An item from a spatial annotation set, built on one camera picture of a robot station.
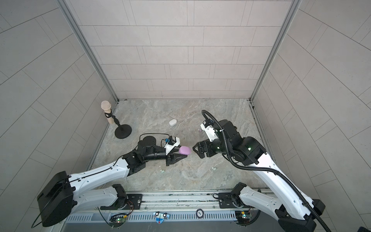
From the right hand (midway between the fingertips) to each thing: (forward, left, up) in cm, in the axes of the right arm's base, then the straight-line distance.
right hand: (199, 147), depth 64 cm
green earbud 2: (-2, -8, -24) cm, 25 cm away
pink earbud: (+25, -3, -24) cm, 34 cm away
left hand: (0, +6, -7) cm, 9 cm away
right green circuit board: (-24, -19, -26) cm, 40 cm away
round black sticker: (-22, +2, -24) cm, 33 cm away
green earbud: (-1, +21, -23) cm, 31 cm away
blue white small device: (-22, +20, -22) cm, 37 cm away
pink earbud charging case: (0, +7, -2) cm, 7 cm away
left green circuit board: (-22, +39, -22) cm, 50 cm away
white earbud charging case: (+31, +16, -21) cm, 41 cm away
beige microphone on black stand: (+26, +49, -21) cm, 60 cm away
